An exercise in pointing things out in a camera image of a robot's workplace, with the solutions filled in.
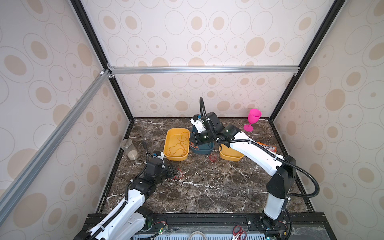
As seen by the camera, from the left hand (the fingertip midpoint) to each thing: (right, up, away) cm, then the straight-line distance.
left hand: (177, 164), depth 81 cm
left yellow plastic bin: (-8, +12, +25) cm, 29 cm away
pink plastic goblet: (+50, +29, +21) cm, 61 cm away
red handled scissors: (+30, -31, -10) cm, 44 cm away
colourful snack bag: (+59, +7, +18) cm, 62 cm away
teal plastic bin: (+16, +7, +14) cm, 22 cm away
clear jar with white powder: (-31, +10, +5) cm, 33 cm away
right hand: (+7, +14, -4) cm, 16 cm away
